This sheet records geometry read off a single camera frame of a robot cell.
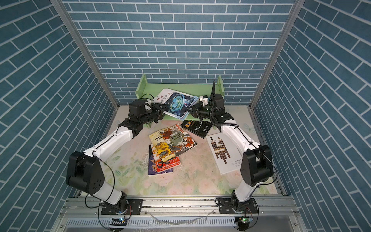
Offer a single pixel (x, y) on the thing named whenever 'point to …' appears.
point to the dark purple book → (152, 165)
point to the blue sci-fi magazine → (177, 103)
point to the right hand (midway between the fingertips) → (183, 107)
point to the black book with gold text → (201, 128)
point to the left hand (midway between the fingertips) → (169, 106)
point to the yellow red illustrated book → (161, 166)
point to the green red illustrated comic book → (170, 142)
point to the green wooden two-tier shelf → (147, 91)
